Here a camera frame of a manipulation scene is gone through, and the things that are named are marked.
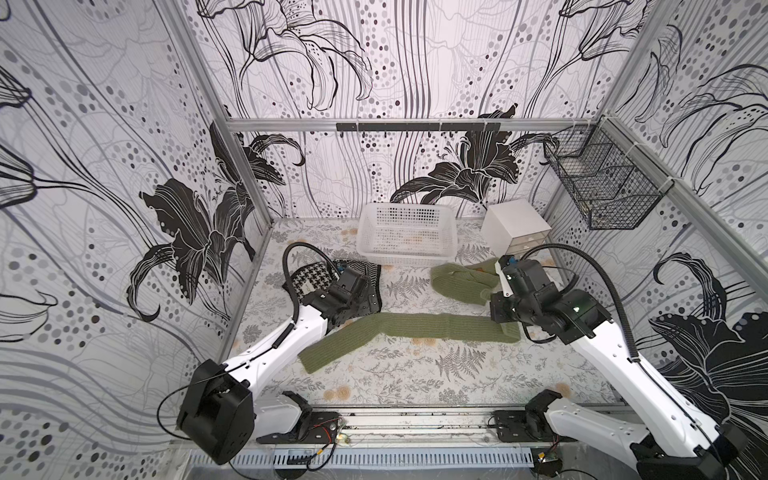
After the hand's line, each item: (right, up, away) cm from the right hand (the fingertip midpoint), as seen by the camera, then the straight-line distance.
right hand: (494, 300), depth 74 cm
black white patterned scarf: (-52, +3, +21) cm, 56 cm away
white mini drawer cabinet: (+15, +20, +24) cm, 35 cm away
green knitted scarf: (0, +1, +22) cm, 22 cm away
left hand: (-34, -4, +10) cm, 36 cm away
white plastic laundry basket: (-20, +18, +41) cm, 49 cm away
